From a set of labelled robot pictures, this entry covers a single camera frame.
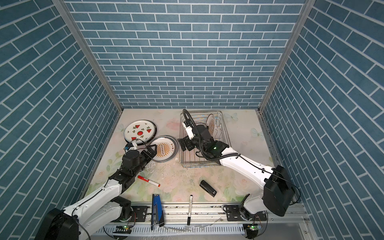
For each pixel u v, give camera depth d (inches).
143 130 41.3
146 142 38.8
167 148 37.8
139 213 28.6
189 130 26.8
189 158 35.9
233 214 28.9
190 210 29.7
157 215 28.4
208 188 31.1
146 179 33.2
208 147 23.1
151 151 30.2
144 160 28.8
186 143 27.2
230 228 27.8
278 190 16.2
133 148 30.1
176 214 29.7
